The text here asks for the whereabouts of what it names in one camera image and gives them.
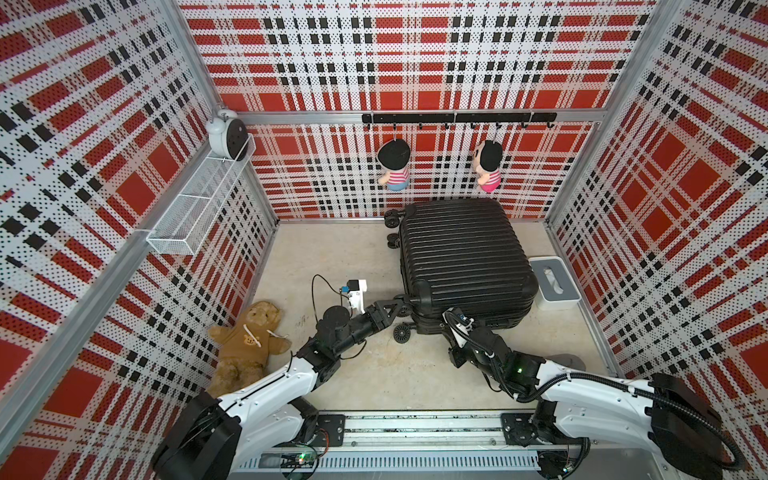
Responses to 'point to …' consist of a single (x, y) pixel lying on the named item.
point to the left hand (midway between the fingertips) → (405, 305)
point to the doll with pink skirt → (487, 157)
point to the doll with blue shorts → (393, 157)
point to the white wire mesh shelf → (184, 225)
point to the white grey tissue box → (557, 290)
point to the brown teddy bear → (244, 348)
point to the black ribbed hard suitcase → (466, 255)
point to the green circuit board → (300, 459)
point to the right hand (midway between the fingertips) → (448, 331)
